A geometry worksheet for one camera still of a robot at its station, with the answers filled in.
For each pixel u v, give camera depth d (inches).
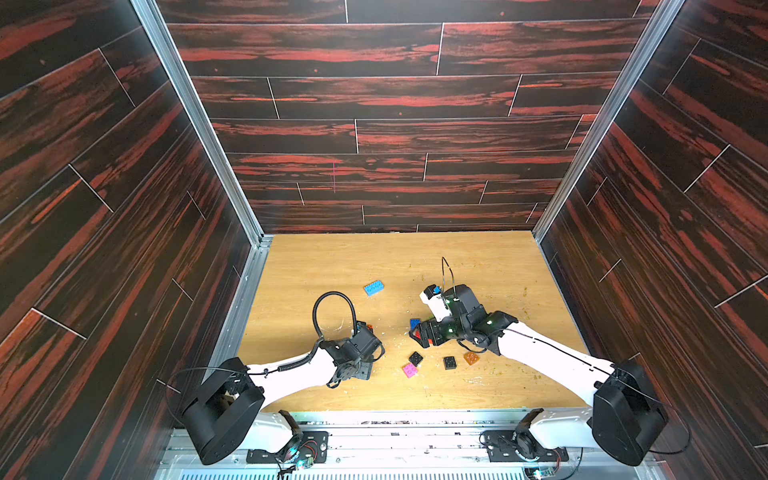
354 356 26.5
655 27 26.6
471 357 34.2
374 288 41.1
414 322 37.2
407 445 29.7
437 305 28.9
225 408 17.2
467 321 25.0
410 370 33.8
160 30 26.9
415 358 34.6
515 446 26.1
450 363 33.9
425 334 28.8
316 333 27.7
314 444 28.8
